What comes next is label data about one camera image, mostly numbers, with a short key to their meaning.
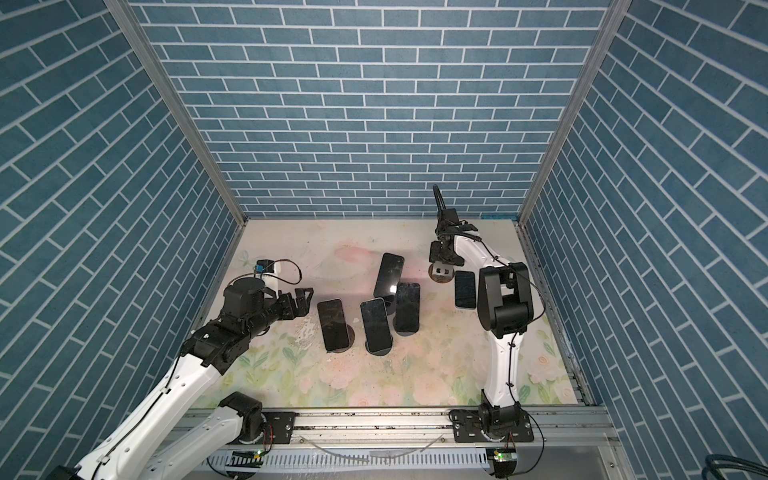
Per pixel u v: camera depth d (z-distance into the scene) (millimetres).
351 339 889
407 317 863
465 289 1018
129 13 708
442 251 899
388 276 920
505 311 552
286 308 669
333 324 847
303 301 676
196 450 527
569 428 758
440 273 991
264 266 653
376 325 825
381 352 837
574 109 886
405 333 887
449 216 827
